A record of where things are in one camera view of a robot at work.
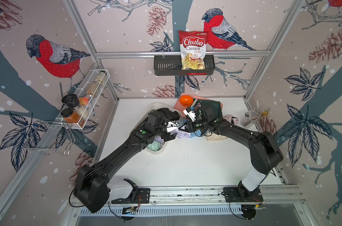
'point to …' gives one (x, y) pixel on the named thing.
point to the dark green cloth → (209, 108)
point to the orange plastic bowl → (186, 100)
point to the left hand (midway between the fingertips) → (174, 120)
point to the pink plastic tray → (197, 97)
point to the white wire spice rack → (88, 92)
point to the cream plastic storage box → (169, 113)
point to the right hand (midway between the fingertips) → (180, 127)
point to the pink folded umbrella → (233, 120)
